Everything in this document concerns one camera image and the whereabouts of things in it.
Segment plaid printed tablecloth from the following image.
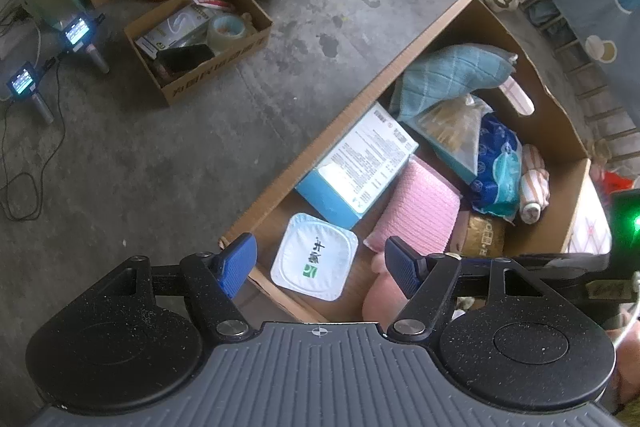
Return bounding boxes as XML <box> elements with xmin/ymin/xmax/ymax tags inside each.
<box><xmin>570</xmin><ymin>162</ymin><xmax>613</xmax><ymax>255</ymax></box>

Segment person's right forearm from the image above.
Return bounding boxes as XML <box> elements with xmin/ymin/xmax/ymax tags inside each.
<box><xmin>612</xmin><ymin>322</ymin><xmax>640</xmax><ymax>415</ymax></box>

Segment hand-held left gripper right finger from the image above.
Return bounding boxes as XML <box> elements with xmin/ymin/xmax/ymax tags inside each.
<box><xmin>384</xmin><ymin>236</ymin><xmax>553</xmax><ymax>343</ymax></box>

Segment pink striped cloth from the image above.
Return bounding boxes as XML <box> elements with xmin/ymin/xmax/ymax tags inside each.
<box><xmin>500</xmin><ymin>77</ymin><xmax>535</xmax><ymax>115</ymax></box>

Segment blue checked towel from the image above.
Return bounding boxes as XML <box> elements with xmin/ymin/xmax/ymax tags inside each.
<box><xmin>390</xmin><ymin>44</ymin><xmax>518</xmax><ymax>122</ymax></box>

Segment small cardboard box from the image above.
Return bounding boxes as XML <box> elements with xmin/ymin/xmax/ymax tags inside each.
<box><xmin>124</xmin><ymin>0</ymin><xmax>273</xmax><ymax>106</ymax></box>

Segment black wallet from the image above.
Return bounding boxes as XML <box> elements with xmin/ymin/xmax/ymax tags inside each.
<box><xmin>156</xmin><ymin>44</ymin><xmax>215</xmax><ymax>75</ymax></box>

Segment blue tissue pack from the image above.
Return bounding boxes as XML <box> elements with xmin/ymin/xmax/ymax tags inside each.
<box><xmin>470</xmin><ymin>112</ymin><xmax>523</xmax><ymax>220</ymax></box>

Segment pink plush toy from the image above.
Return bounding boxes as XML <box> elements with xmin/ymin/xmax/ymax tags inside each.
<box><xmin>361</xmin><ymin>252</ymin><xmax>408</xmax><ymax>323</ymax></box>

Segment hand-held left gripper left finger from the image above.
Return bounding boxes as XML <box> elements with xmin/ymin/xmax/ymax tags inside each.
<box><xmin>102</xmin><ymin>232</ymin><xmax>258</xmax><ymax>343</ymax></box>

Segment clear tape roll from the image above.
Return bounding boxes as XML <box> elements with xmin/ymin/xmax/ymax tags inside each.
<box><xmin>207</xmin><ymin>13</ymin><xmax>257</xmax><ymax>55</ymax></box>

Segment pink bubble pouch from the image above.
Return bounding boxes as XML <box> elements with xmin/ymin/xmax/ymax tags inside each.
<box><xmin>364</xmin><ymin>154</ymin><xmax>462</xmax><ymax>258</ymax></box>

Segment handheld device with screen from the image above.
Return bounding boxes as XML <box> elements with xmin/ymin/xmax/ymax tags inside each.
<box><xmin>59</xmin><ymin>13</ymin><xmax>110</xmax><ymax>75</ymax></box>
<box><xmin>6</xmin><ymin>62</ymin><xmax>55</xmax><ymax>124</ymax></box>

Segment large cardboard box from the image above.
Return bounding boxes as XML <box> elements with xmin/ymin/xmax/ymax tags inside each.
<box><xmin>220</xmin><ymin>0</ymin><xmax>593</xmax><ymax>323</ymax></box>

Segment blue and white box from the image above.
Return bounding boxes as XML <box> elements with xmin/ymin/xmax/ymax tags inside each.
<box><xmin>295</xmin><ymin>103</ymin><xmax>420</xmax><ymax>230</ymax></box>

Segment wooden slatted rack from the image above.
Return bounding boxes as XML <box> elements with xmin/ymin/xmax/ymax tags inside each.
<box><xmin>520</xmin><ymin>0</ymin><xmax>640</xmax><ymax>158</ymax></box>

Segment brown printed packet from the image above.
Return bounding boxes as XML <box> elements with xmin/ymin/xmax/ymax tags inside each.
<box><xmin>450</xmin><ymin>212</ymin><xmax>507</xmax><ymax>258</ymax></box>

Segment clear cotton swab packet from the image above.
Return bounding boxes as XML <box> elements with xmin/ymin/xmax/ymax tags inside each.
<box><xmin>405</xmin><ymin>94</ymin><xmax>493</xmax><ymax>182</ymax></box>

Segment white square lidded tub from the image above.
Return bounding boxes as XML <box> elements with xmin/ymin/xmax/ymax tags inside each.
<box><xmin>270</xmin><ymin>213</ymin><xmax>359</xmax><ymax>303</ymax></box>

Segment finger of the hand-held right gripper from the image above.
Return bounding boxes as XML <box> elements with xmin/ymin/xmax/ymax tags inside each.
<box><xmin>515</xmin><ymin>252</ymin><xmax>611</xmax><ymax>271</ymax></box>

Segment green and white box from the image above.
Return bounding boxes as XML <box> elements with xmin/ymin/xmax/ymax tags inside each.
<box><xmin>135</xmin><ymin>4</ymin><xmax>221</xmax><ymax>58</ymax></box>

